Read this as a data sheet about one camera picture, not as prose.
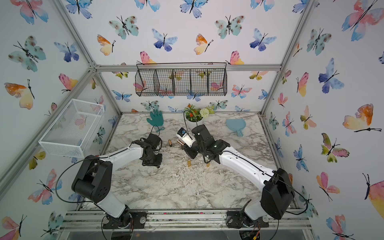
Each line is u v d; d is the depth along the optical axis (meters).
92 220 0.76
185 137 0.67
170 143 0.99
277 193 0.41
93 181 0.46
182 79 0.98
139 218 0.76
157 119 1.18
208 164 0.91
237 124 1.15
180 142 0.77
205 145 0.58
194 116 0.98
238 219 0.73
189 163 0.90
